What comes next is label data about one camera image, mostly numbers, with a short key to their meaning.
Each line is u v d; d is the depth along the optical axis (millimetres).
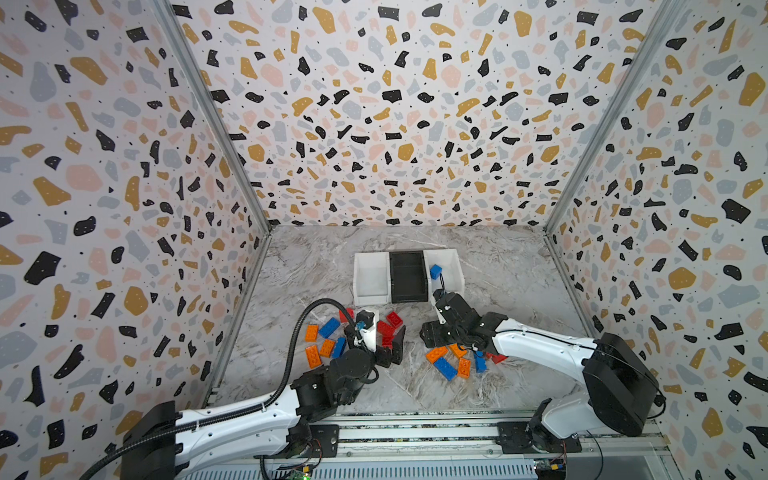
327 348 876
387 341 959
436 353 878
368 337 620
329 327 922
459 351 880
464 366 860
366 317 605
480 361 853
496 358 606
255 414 488
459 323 662
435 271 1057
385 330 914
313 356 868
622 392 434
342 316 596
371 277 1065
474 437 763
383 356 650
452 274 1069
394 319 945
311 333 905
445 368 852
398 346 650
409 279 1134
